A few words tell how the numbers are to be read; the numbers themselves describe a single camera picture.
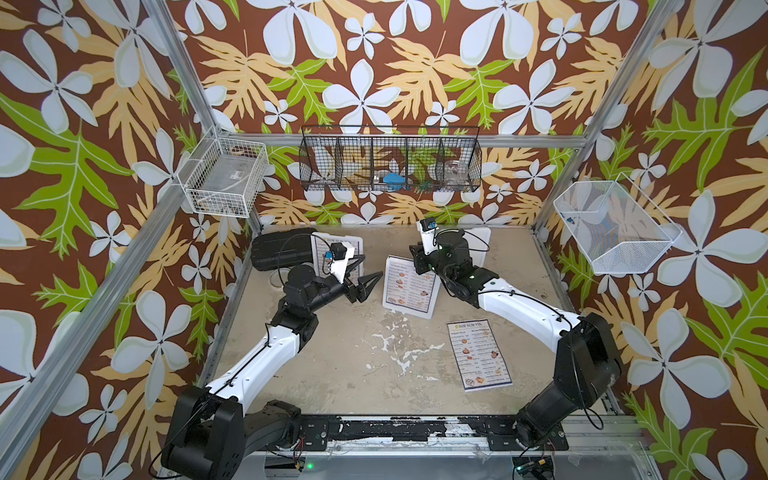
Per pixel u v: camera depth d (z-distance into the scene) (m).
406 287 0.89
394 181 0.94
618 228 0.82
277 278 0.57
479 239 0.71
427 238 0.73
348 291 0.66
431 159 0.97
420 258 0.75
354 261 0.76
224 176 0.86
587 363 0.44
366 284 0.67
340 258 0.63
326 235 0.90
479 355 0.88
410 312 0.95
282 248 1.08
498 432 0.74
